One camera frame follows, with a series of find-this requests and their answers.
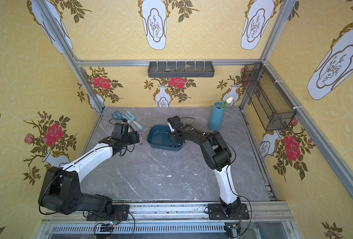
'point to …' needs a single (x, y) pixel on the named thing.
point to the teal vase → (216, 121)
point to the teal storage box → (158, 139)
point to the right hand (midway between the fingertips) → (169, 136)
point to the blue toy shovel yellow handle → (116, 115)
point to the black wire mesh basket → (273, 109)
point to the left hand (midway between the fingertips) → (134, 135)
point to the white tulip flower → (228, 100)
